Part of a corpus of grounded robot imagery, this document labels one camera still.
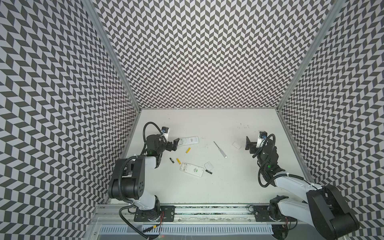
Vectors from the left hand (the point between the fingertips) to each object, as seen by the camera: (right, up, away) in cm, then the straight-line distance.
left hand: (172, 136), depth 94 cm
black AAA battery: (+1, -16, -3) cm, 16 cm away
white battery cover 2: (+23, -18, -5) cm, 29 cm away
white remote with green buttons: (+11, -18, -7) cm, 23 cm away
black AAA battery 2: (+23, -20, -7) cm, 32 cm away
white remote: (+10, -3, +5) cm, 12 cm away
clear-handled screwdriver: (+32, -10, +2) cm, 34 cm away
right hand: (+50, -1, -8) cm, 50 cm away
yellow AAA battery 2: (+5, -16, -3) cm, 17 cm away
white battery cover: (+43, -7, +5) cm, 43 cm away
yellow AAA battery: (+10, -9, +2) cm, 14 cm away
